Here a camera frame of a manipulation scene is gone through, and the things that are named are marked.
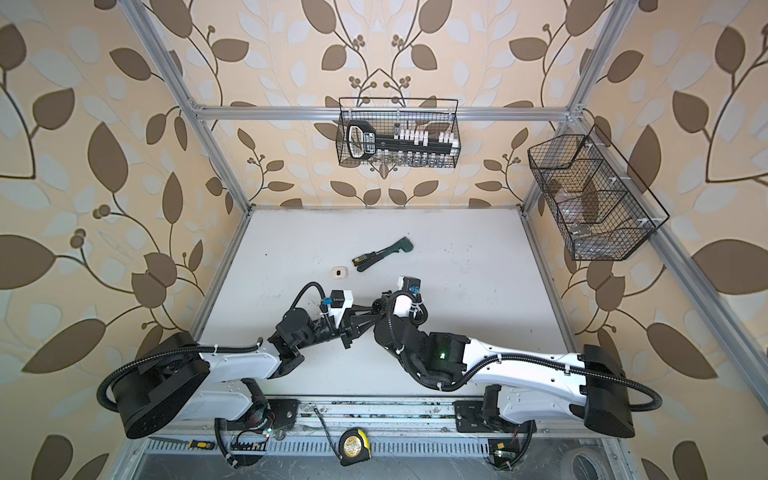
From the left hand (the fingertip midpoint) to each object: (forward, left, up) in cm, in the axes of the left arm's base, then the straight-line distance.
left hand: (379, 314), depth 71 cm
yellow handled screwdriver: (-26, +44, -19) cm, 55 cm away
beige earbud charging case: (+22, +16, -18) cm, 33 cm away
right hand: (+2, -1, +1) cm, 3 cm away
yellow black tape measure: (-25, +5, -16) cm, 30 cm away
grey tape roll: (-27, -49, -19) cm, 59 cm away
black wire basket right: (+29, -60, +7) cm, 67 cm away
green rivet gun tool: (+28, +9, -19) cm, 35 cm away
